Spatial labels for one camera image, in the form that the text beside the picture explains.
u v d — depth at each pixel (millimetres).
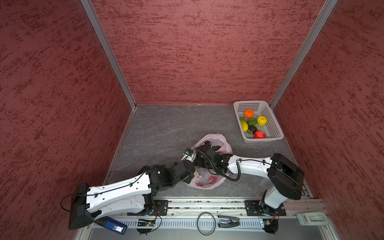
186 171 531
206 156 644
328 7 713
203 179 848
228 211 741
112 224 677
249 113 1099
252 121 1039
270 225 712
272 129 1002
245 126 1025
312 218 701
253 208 742
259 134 965
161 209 743
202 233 668
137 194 466
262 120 1037
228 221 695
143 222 727
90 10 713
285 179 441
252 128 1014
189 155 648
